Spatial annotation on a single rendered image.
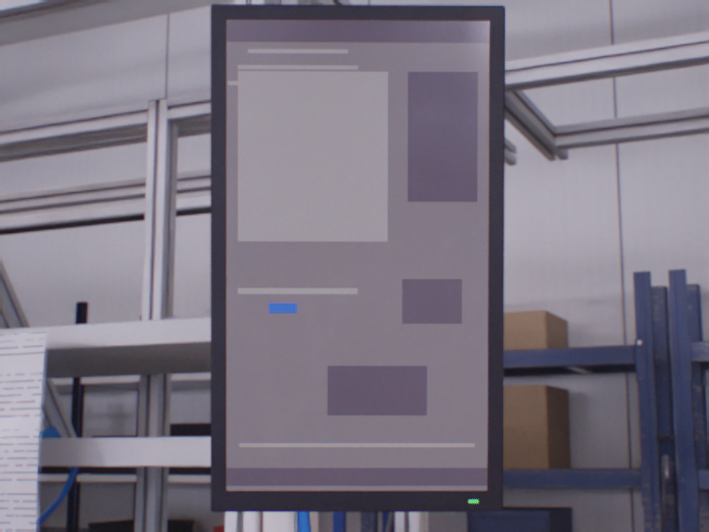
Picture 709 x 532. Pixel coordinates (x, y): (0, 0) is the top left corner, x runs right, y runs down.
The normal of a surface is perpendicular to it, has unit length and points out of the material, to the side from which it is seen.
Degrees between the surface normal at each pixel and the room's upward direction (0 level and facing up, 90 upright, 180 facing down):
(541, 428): 90
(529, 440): 90
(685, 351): 90
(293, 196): 101
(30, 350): 87
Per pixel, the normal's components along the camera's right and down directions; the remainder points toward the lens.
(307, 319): 0.01, 0.02
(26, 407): -0.40, -0.19
